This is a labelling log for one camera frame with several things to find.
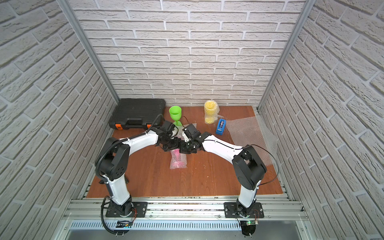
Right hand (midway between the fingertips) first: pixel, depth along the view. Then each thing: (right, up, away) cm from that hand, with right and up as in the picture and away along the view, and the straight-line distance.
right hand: (181, 150), depth 85 cm
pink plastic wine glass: (-2, -7, -2) cm, 7 cm away
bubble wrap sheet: (+25, +21, +20) cm, 38 cm away
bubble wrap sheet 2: (-2, -5, 0) cm, 5 cm away
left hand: (-1, +2, +8) cm, 8 cm away
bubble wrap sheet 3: (+47, +11, +21) cm, 53 cm away
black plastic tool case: (-36, +23, +25) cm, 50 cm away
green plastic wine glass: (-5, +23, +11) cm, 26 cm away
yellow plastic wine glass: (+19, +26, +12) cm, 34 cm away
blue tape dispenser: (+26, +14, +18) cm, 35 cm away
